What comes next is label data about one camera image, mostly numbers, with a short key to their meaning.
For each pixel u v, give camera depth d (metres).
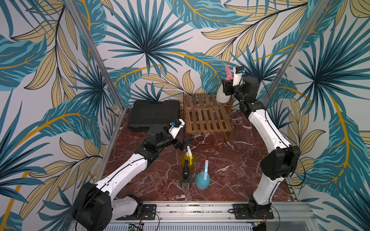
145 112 1.08
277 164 0.47
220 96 0.85
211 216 0.74
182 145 0.66
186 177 0.68
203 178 0.69
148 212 0.73
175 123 0.62
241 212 0.73
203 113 0.97
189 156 0.75
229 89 0.72
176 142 0.65
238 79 0.69
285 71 0.94
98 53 0.86
